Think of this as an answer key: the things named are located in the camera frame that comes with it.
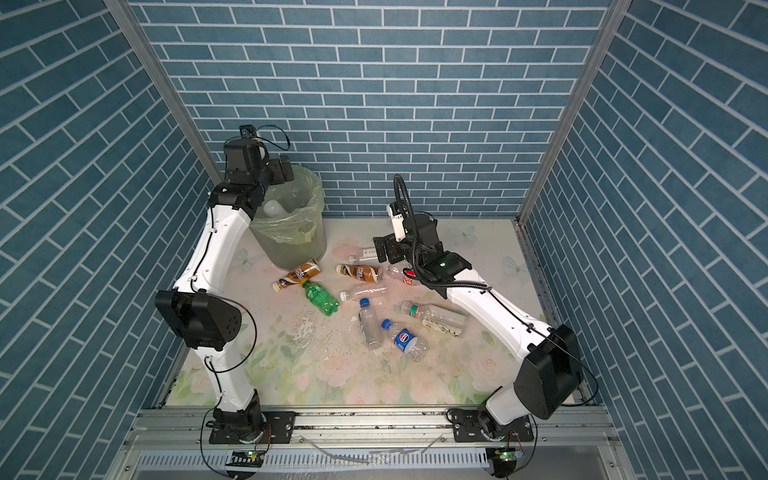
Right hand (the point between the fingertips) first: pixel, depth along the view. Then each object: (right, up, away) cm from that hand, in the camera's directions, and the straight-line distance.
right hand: (387, 230), depth 78 cm
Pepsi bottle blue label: (+6, -32, +5) cm, 33 cm away
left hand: (-32, +20, +2) cm, 38 cm away
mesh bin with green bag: (-28, 0, +4) cm, 28 cm away
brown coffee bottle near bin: (-31, -14, +21) cm, 40 cm away
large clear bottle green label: (+18, -27, +11) cm, 35 cm away
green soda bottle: (-21, -22, +16) cm, 34 cm away
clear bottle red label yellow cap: (+4, -14, +23) cm, 27 cm away
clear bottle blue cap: (-6, -28, +12) cm, 31 cm away
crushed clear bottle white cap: (-10, -20, +18) cm, 28 cm away
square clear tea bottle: (-10, -9, +24) cm, 28 cm away
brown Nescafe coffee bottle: (-9, -13, +20) cm, 26 cm away
